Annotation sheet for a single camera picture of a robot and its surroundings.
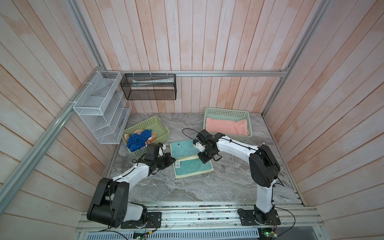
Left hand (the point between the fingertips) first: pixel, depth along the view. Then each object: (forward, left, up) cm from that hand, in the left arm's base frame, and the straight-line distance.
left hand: (175, 161), depth 88 cm
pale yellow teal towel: (+3, -7, -5) cm, 9 cm away
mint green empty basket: (+44, -38, -4) cm, 58 cm away
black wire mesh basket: (+49, +20, +19) cm, 57 cm away
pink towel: (+36, -32, -8) cm, 49 cm away
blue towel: (+13, +25, +3) cm, 28 cm away
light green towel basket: (+32, +17, -4) cm, 37 cm away
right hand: (+4, -17, -3) cm, 18 cm away
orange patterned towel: (+18, +17, -2) cm, 25 cm away
